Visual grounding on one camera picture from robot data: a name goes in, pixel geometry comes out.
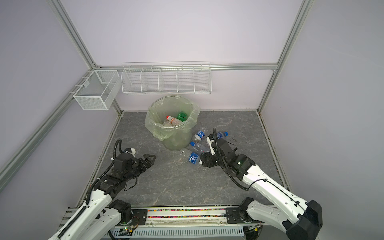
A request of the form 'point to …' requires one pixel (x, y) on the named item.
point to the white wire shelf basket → (167, 78)
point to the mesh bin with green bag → (173, 138)
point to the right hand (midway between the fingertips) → (207, 155)
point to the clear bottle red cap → (173, 121)
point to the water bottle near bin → (200, 135)
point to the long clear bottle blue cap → (201, 146)
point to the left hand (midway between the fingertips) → (151, 162)
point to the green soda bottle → (182, 116)
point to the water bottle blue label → (194, 158)
